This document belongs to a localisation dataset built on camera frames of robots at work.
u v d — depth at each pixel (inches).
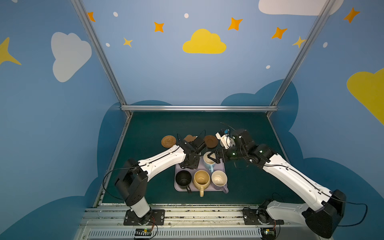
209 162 32.3
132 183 17.2
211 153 27.0
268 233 28.9
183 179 33.8
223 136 26.4
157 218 29.0
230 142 26.0
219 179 33.6
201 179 34.0
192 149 23.9
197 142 26.8
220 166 36.4
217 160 25.5
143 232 28.7
